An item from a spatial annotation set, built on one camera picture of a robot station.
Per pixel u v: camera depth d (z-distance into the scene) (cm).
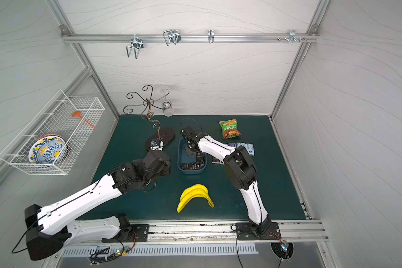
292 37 77
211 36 72
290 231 75
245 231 73
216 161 96
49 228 39
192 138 73
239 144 102
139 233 74
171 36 76
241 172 56
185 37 79
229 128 108
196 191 81
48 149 62
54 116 70
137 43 78
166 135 107
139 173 51
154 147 64
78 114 78
